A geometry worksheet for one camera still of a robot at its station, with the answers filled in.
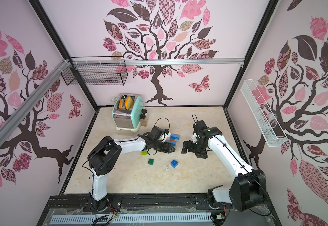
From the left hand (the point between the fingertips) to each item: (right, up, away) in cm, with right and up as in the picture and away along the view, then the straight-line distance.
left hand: (170, 151), depth 91 cm
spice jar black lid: (-20, +28, +14) cm, 37 cm away
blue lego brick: (+2, -6, -6) cm, 9 cm away
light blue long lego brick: (+2, +5, +4) cm, 7 cm away
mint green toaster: (-30, +27, +2) cm, 40 cm away
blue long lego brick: (+4, +9, +7) cm, 12 cm away
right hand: (+11, +1, -13) cm, 17 cm away
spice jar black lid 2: (-21, +24, +10) cm, 33 cm away
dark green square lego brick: (-12, -6, -4) cm, 14 cm away
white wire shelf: (+53, +20, -17) cm, 59 cm away
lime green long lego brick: (-18, -1, +2) cm, 18 cm away
